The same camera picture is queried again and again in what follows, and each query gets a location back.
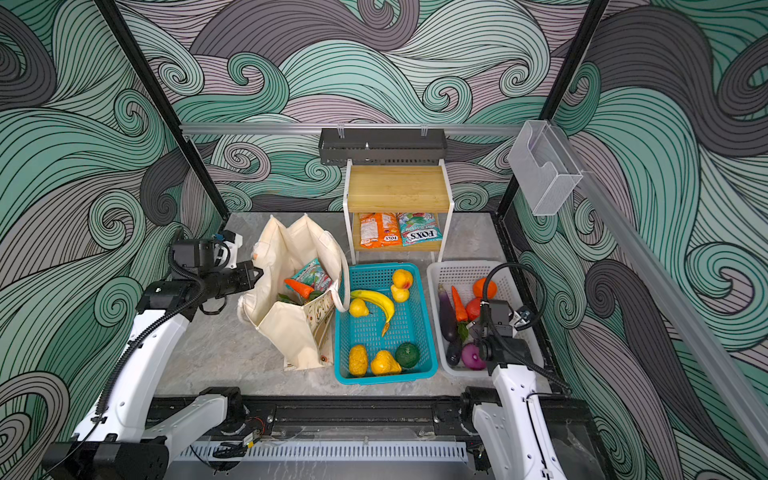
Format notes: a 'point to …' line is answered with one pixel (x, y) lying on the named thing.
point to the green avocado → (407, 354)
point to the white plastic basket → (460, 275)
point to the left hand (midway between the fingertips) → (262, 269)
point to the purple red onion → (471, 356)
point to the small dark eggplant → (453, 353)
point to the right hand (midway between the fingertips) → (488, 330)
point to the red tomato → (473, 309)
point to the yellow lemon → (399, 295)
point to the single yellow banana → (374, 297)
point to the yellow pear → (385, 364)
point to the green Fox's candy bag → (419, 227)
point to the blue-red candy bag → (314, 276)
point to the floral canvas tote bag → (300, 331)
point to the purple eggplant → (448, 315)
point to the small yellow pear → (358, 308)
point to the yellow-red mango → (402, 279)
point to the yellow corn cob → (358, 360)
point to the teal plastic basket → (410, 323)
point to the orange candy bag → (379, 230)
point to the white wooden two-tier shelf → (397, 208)
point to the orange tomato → (479, 287)
